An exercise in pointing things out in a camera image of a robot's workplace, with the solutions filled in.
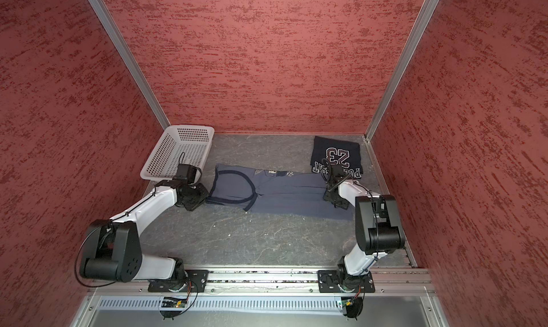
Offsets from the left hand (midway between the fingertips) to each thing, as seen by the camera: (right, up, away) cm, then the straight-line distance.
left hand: (206, 202), depth 89 cm
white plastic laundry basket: (-24, +26, +26) cm, 44 cm away
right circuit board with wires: (+57, -31, -18) cm, 67 cm away
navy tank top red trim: (+66, +20, +21) cm, 72 cm away
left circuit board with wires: (-7, -31, -16) cm, 36 cm away
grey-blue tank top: (+29, +2, +10) cm, 31 cm away
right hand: (+57, -1, +5) cm, 57 cm away
